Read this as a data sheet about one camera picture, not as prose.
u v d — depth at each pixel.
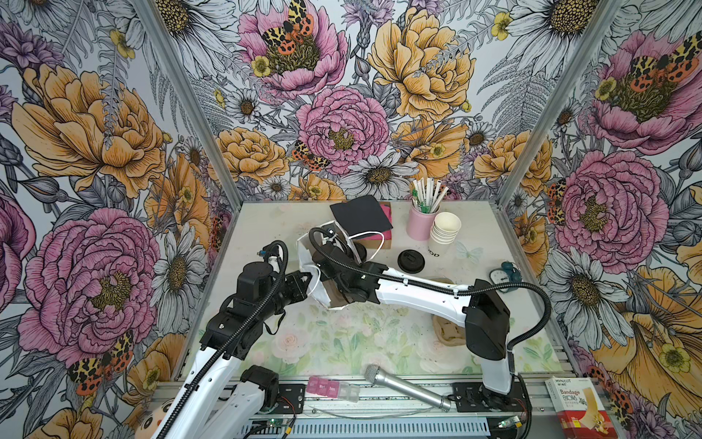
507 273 0.91
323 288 0.73
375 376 0.75
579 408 0.70
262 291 0.51
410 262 0.89
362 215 1.13
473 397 0.73
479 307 0.53
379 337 0.86
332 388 0.75
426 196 1.05
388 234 1.05
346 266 0.52
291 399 0.73
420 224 1.02
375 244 1.06
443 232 0.92
